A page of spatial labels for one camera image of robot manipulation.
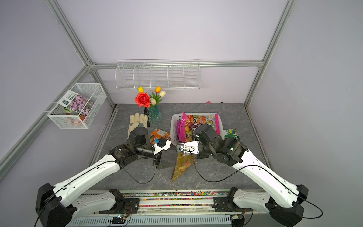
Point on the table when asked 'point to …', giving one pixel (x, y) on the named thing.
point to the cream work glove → (135, 119)
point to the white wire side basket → (65, 119)
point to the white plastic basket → (176, 117)
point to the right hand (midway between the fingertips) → (194, 138)
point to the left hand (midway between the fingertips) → (176, 156)
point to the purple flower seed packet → (77, 103)
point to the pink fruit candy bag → (186, 126)
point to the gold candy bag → (183, 162)
